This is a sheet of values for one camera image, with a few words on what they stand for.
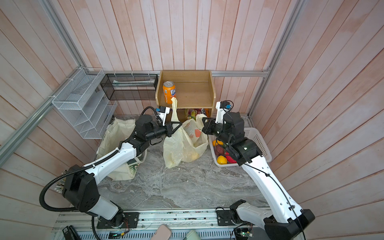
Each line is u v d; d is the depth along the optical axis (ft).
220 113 1.88
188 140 2.46
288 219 1.21
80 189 1.41
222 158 2.94
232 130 1.55
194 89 3.10
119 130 2.90
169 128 2.19
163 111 2.21
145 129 1.99
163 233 2.26
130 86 3.43
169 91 2.46
